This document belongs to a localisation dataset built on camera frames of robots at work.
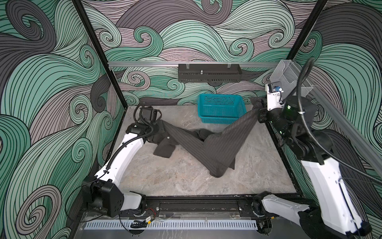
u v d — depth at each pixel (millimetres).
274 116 469
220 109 1209
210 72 949
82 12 725
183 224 698
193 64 934
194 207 746
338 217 339
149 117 597
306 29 779
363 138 542
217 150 765
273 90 450
